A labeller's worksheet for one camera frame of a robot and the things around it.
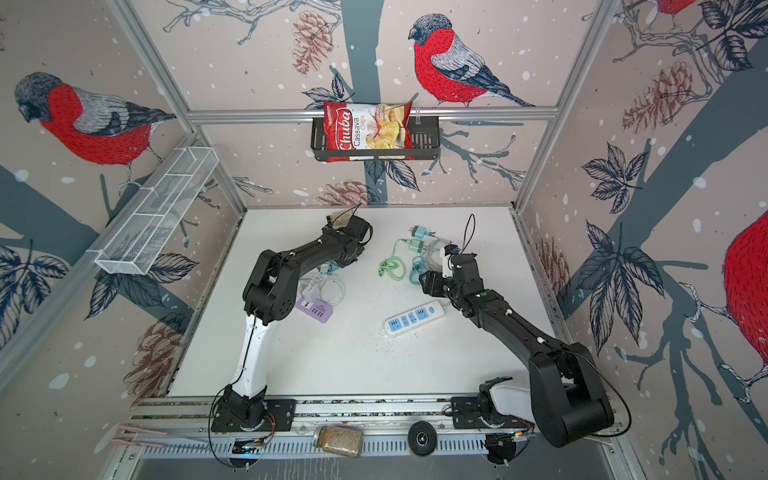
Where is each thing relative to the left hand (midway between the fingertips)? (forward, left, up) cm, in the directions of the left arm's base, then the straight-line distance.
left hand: (354, 252), depth 104 cm
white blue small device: (-25, -20, 0) cm, 32 cm away
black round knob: (-56, -19, +10) cm, 60 cm away
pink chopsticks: (-52, +49, -2) cm, 72 cm away
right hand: (-17, -23, +8) cm, 30 cm away
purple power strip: (-22, +9, 0) cm, 24 cm away
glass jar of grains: (-55, -1, +2) cm, 55 cm away
